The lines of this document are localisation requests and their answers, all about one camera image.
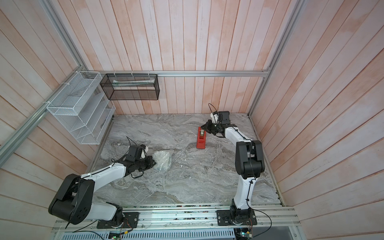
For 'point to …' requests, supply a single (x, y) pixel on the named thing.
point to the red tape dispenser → (201, 138)
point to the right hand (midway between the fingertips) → (200, 125)
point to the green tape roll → (202, 132)
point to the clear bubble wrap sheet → (163, 160)
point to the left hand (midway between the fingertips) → (156, 164)
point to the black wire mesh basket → (131, 86)
